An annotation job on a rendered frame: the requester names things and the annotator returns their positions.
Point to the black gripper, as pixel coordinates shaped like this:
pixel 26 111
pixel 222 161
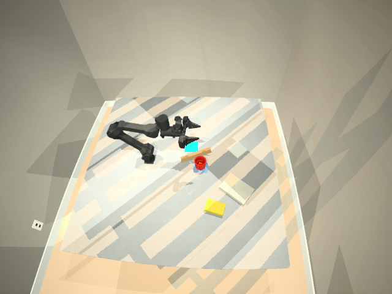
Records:
pixel 184 139

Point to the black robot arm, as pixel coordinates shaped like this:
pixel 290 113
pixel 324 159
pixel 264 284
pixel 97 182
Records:
pixel 115 131

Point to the red cup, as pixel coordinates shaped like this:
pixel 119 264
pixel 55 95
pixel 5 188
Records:
pixel 202 160

